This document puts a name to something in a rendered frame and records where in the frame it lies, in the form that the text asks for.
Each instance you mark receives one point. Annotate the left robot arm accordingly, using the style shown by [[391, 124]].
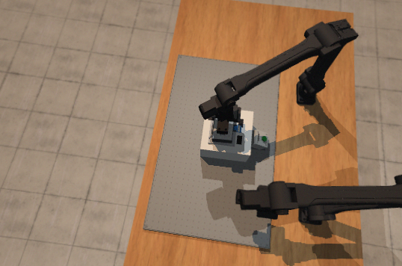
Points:
[[315, 200]]

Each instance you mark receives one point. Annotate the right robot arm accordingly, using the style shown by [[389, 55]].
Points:
[[318, 34]]

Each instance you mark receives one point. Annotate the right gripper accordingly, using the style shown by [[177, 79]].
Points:
[[236, 117]]

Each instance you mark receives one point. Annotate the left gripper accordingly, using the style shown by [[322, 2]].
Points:
[[269, 215]]

